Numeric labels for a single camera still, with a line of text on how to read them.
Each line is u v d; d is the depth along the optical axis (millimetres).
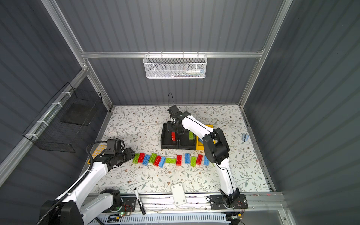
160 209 728
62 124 727
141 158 892
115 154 652
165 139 993
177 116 734
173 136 989
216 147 579
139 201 738
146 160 889
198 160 891
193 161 889
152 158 891
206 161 870
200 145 934
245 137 987
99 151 934
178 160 889
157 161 882
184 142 955
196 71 896
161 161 867
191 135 993
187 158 895
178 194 759
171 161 889
